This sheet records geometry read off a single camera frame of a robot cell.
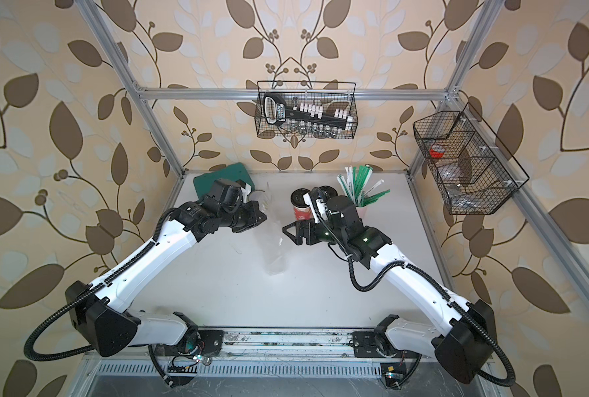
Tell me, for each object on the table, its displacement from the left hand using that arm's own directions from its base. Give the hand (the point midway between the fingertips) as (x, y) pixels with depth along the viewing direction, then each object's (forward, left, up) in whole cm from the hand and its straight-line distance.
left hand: (265, 213), depth 75 cm
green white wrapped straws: (+22, -32, -9) cm, 39 cm away
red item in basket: (+20, -56, +9) cm, 60 cm away
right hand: (-4, -9, -1) cm, 10 cm away
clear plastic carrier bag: (-5, -1, -5) cm, 7 cm away
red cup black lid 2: (+17, -22, -9) cm, 29 cm away
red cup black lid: (+10, -11, -11) cm, 18 cm away
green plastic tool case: (+32, +34, -22) cm, 52 cm away
